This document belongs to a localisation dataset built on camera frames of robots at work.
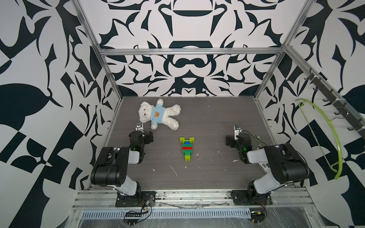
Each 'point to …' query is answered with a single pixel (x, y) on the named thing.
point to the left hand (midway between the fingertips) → (141, 129)
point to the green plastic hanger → (339, 174)
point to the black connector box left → (133, 215)
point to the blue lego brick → (187, 142)
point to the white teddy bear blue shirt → (159, 114)
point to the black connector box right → (256, 216)
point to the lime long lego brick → (187, 145)
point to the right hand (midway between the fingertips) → (236, 132)
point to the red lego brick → (187, 148)
